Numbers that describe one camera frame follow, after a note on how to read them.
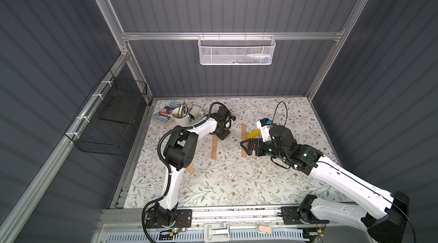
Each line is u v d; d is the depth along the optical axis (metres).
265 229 0.69
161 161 0.54
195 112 1.05
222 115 0.83
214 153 0.94
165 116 1.06
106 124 0.72
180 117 0.97
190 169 0.88
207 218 0.75
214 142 0.98
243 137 1.00
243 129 1.05
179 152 0.57
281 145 0.55
